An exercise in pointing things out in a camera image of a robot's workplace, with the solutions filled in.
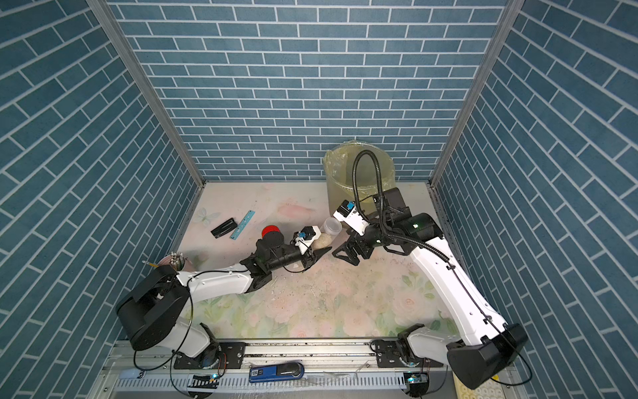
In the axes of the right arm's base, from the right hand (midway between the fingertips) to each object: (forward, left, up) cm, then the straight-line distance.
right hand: (346, 241), depth 70 cm
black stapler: (+17, +50, -24) cm, 58 cm away
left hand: (+4, +5, -8) cm, 10 cm away
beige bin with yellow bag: (+35, +5, -1) cm, 35 cm away
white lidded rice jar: (+4, +5, +2) cm, 6 cm away
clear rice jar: (+2, +7, -4) cm, 8 cm away
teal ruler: (+21, +44, -26) cm, 55 cm away
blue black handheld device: (-30, +17, -22) cm, 41 cm away
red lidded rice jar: (+12, +28, -15) cm, 34 cm away
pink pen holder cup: (-5, +52, -9) cm, 53 cm away
